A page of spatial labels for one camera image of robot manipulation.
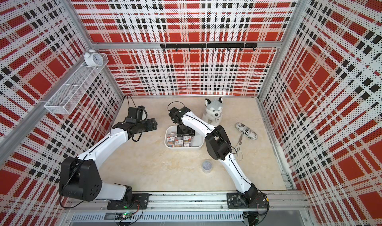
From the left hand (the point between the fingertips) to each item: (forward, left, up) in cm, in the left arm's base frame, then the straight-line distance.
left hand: (153, 124), depth 89 cm
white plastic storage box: (-4, -27, -13) cm, 30 cm away
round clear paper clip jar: (-22, -32, -11) cm, 40 cm away
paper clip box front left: (-7, -10, -8) cm, 14 cm away
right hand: (-2, -21, -8) cm, 23 cm away
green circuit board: (-45, +8, -11) cm, 47 cm away
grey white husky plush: (+6, -36, +2) cm, 37 cm away
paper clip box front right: (-7, -20, -8) cm, 23 cm away
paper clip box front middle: (-8, -15, -8) cm, 19 cm away
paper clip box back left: (-2, -11, -10) cm, 14 cm away
